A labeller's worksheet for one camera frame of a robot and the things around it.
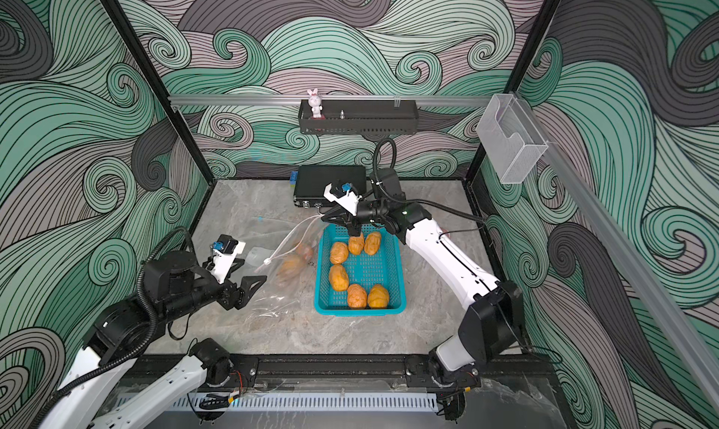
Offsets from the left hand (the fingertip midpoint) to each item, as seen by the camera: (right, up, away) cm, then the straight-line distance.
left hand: (253, 266), depth 64 cm
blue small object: (-3, +26, +54) cm, 60 cm away
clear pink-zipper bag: (+8, -11, +27) cm, 30 cm away
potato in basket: (+24, 0, +31) cm, 39 cm away
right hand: (+16, +12, +7) cm, 21 cm away
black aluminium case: (+6, +24, +52) cm, 57 cm away
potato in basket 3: (+19, -9, +21) cm, 30 cm away
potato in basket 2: (+30, +1, +31) cm, 43 cm away
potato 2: (+31, -14, +18) cm, 38 cm away
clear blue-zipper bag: (+2, -15, +23) cm, 28 cm away
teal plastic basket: (+25, -10, +29) cm, 40 cm away
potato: (+4, -5, +22) cm, 23 cm away
